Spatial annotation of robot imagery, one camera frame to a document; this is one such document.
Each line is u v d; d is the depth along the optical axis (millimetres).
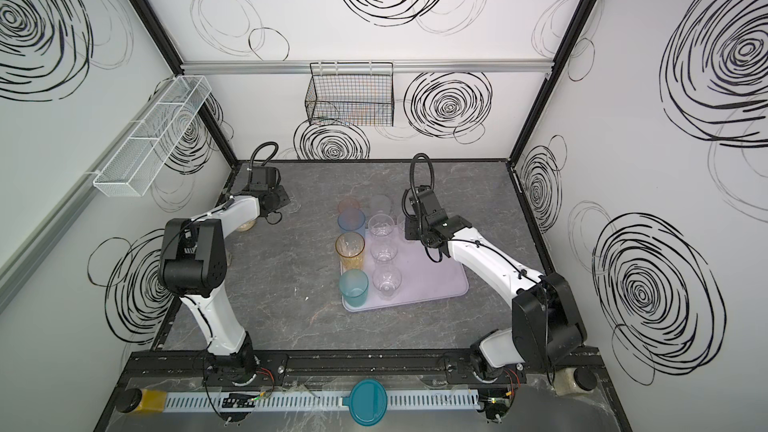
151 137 717
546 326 421
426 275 913
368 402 631
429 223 651
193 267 510
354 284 844
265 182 788
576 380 638
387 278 892
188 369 753
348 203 998
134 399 628
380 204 994
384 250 910
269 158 889
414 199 654
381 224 962
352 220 930
